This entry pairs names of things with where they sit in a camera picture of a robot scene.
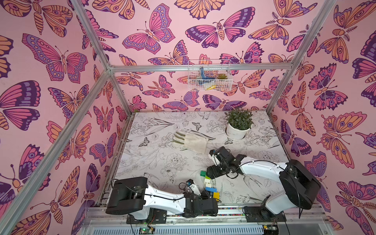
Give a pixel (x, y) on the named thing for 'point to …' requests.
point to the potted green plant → (240, 121)
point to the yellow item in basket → (211, 87)
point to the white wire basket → (209, 75)
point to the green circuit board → (144, 230)
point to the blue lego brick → (210, 189)
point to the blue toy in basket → (202, 81)
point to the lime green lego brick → (207, 177)
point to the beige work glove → (192, 140)
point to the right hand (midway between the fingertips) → (212, 170)
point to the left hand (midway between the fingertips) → (212, 199)
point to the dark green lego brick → (202, 173)
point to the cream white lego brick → (207, 182)
